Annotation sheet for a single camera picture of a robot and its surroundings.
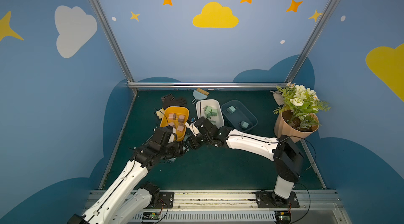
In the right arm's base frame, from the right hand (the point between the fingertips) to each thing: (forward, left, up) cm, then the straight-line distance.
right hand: (190, 138), depth 82 cm
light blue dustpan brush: (+46, -1, -14) cm, 48 cm away
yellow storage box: (+21, +13, -11) cm, 27 cm away
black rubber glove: (+35, +21, -10) cm, 42 cm away
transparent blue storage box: (+25, -29, -13) cm, 40 cm away
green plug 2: (+27, -13, -11) cm, 32 cm away
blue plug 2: (+18, -33, -12) cm, 39 cm away
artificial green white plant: (+14, -55, +17) cm, 59 cm away
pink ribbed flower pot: (+11, -60, -2) cm, 61 cm away
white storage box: (+32, -3, -12) cm, 34 cm away
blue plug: (+30, -24, -10) cm, 40 cm away
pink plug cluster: (+15, +14, -10) cm, 23 cm away
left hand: (-6, +2, +2) cm, 6 cm away
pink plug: (+19, +9, -10) cm, 23 cm away
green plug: (+27, -8, -10) cm, 30 cm away
